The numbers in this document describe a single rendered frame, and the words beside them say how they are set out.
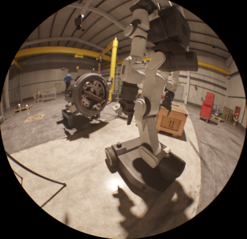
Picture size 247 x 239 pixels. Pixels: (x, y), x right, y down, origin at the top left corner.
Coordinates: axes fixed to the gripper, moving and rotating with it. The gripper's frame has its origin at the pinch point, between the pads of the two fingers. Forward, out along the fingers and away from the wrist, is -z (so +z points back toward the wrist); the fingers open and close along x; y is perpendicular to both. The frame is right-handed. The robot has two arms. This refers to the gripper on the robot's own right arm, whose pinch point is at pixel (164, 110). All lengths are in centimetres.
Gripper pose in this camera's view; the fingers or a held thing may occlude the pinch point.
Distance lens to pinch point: 80.2
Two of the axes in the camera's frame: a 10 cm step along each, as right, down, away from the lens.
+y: -8.6, 1.1, -4.9
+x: -4.8, -5.0, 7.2
